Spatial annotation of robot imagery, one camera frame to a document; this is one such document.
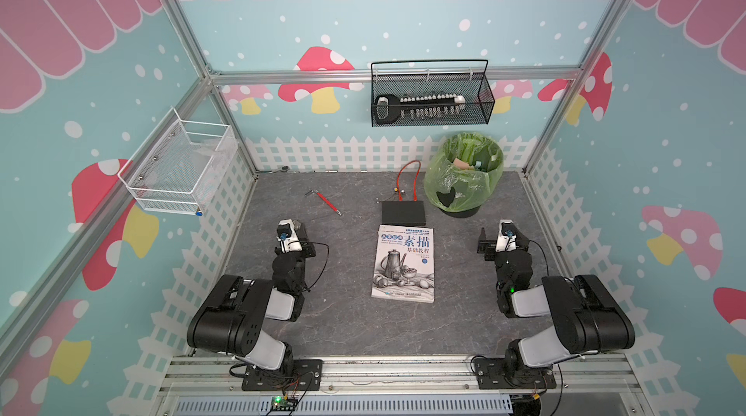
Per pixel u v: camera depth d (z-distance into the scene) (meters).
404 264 0.92
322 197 1.13
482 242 0.83
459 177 0.89
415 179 1.12
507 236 0.75
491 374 0.74
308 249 0.80
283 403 0.73
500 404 0.71
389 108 0.90
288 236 0.74
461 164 1.03
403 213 1.05
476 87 0.94
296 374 0.73
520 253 0.84
